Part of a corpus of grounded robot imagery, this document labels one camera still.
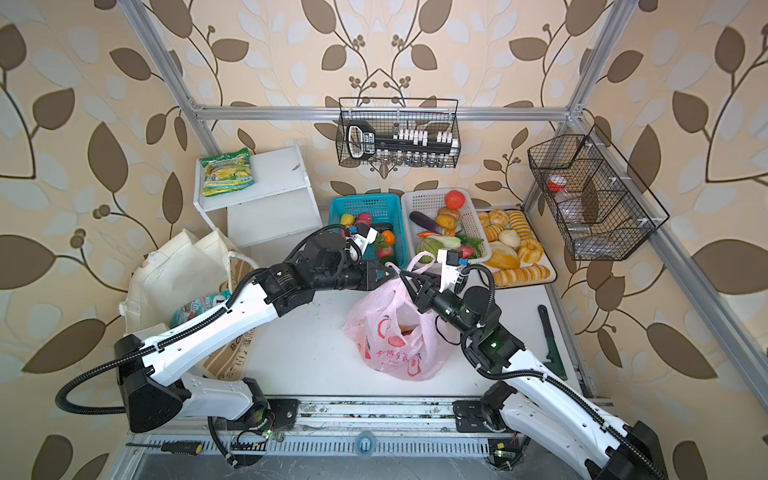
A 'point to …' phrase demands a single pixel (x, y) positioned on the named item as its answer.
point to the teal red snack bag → (195, 306)
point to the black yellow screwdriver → (181, 447)
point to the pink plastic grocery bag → (393, 335)
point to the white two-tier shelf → (267, 194)
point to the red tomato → (454, 199)
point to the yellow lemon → (347, 219)
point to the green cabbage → (434, 244)
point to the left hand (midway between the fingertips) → (398, 274)
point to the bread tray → (519, 255)
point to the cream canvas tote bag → (177, 272)
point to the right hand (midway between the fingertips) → (405, 276)
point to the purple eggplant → (425, 222)
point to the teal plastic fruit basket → (383, 208)
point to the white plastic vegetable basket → (445, 222)
